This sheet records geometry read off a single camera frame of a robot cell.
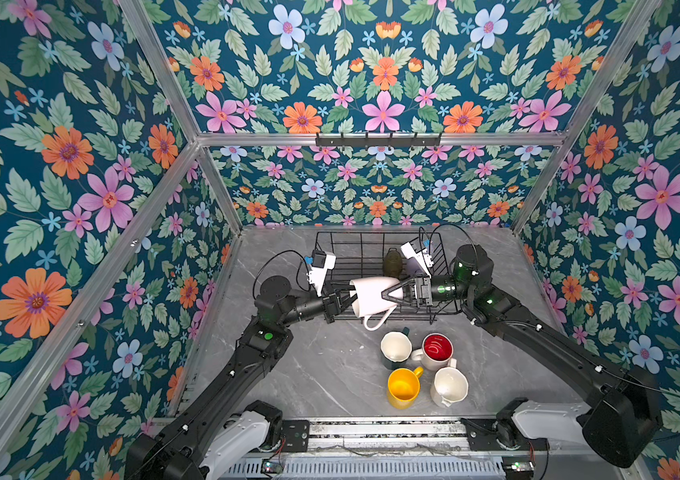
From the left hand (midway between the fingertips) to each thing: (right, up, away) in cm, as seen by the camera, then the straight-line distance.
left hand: (366, 289), depth 62 cm
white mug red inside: (+21, -21, +24) cm, 38 cm away
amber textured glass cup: (+10, +4, +37) cm, 39 cm away
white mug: (+23, -29, +18) cm, 41 cm away
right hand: (+4, -1, +1) cm, 4 cm away
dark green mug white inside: (+9, -20, +24) cm, 33 cm away
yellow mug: (+10, -29, +18) cm, 36 cm away
